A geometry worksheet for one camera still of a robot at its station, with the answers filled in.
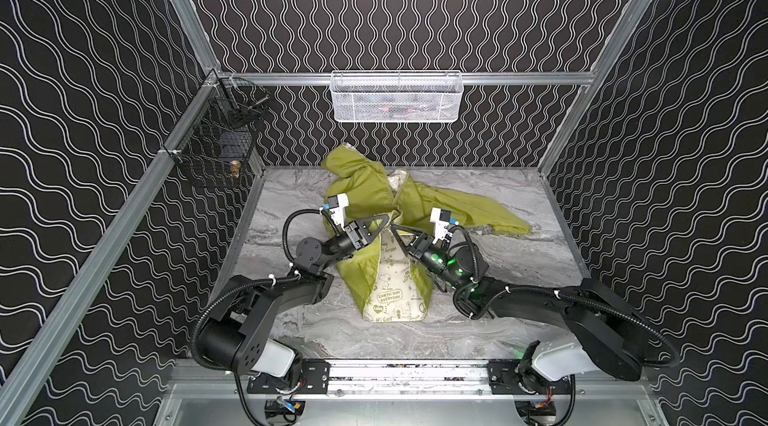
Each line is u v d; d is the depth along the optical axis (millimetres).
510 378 737
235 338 437
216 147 942
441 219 702
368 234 697
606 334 437
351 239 665
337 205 704
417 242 670
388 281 916
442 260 660
